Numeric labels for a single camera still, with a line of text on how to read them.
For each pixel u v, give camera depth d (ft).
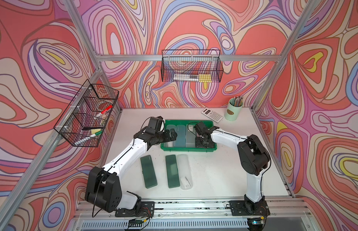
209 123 3.47
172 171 2.84
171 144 3.15
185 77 2.69
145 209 2.38
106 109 2.52
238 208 2.37
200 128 2.57
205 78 2.98
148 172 2.84
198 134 2.63
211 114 3.77
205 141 2.42
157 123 2.12
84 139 2.36
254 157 1.68
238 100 3.35
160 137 2.30
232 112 3.45
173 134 2.48
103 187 1.36
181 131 3.43
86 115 2.57
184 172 2.89
